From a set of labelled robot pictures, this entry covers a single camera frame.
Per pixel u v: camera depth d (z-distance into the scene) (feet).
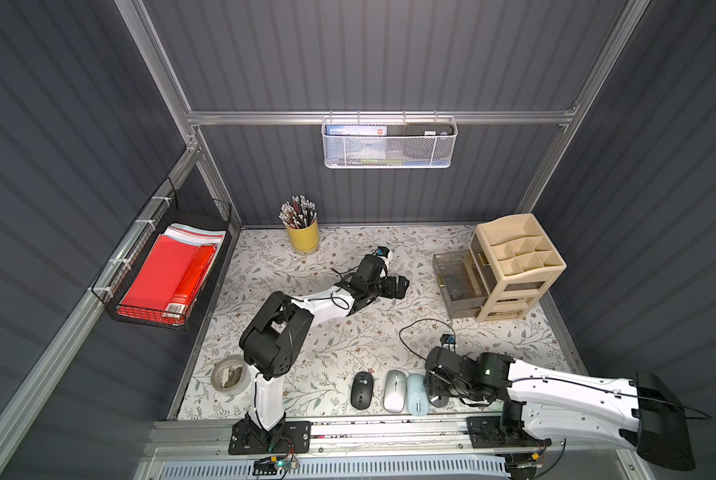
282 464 2.28
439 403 2.47
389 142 2.99
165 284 2.27
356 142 2.93
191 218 2.82
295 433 2.43
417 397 2.53
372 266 2.42
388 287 2.76
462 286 3.22
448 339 2.42
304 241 3.48
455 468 2.52
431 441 2.42
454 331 3.05
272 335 1.70
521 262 2.53
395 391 2.61
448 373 1.96
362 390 2.60
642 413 1.37
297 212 3.28
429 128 2.84
